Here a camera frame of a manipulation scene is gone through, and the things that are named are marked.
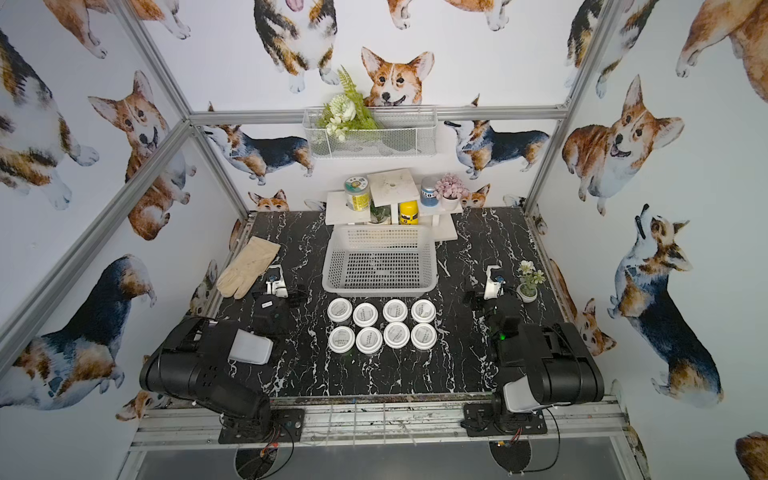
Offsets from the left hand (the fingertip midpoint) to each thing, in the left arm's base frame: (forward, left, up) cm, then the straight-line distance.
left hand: (280, 270), depth 90 cm
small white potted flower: (-5, -76, -5) cm, 76 cm away
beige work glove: (+11, +17, -12) cm, 23 cm away
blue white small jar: (+22, -46, +10) cm, 53 cm away
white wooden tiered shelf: (+24, -34, +11) cm, 43 cm away
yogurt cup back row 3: (-11, -35, -5) cm, 37 cm away
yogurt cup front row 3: (-19, -35, -4) cm, 40 cm away
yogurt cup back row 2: (-13, -26, -4) cm, 29 cm away
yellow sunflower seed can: (+22, -23, +10) cm, 33 cm away
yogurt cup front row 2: (-20, -28, -5) cm, 34 cm away
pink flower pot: (+19, -52, +14) cm, 58 cm away
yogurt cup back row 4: (-12, -43, -5) cm, 45 cm away
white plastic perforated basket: (+11, -30, -11) cm, 34 cm away
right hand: (-3, -63, +1) cm, 63 cm away
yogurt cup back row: (-11, -18, -5) cm, 22 cm away
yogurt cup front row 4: (-20, -42, -4) cm, 47 cm away
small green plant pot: (+26, -29, -3) cm, 39 cm away
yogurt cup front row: (-20, -20, -4) cm, 28 cm away
